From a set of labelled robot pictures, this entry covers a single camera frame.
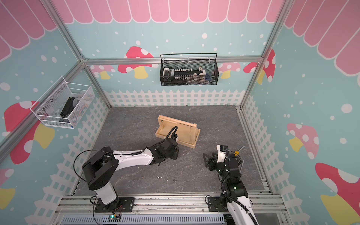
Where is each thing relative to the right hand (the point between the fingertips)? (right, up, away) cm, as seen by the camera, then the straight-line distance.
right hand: (207, 154), depth 81 cm
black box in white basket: (-72, +25, -11) cm, 77 cm away
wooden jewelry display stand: (-11, +11, +22) cm, 27 cm away
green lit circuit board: (-50, -32, -8) cm, 60 cm away
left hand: (-19, -1, +10) cm, 21 cm away
